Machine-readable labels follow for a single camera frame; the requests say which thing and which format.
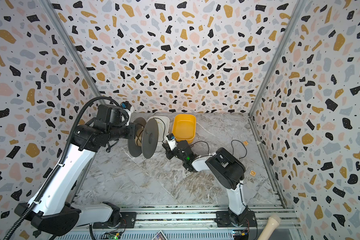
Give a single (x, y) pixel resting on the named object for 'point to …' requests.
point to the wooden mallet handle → (272, 224)
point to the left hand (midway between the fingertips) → (136, 124)
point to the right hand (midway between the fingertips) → (161, 141)
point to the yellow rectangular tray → (184, 127)
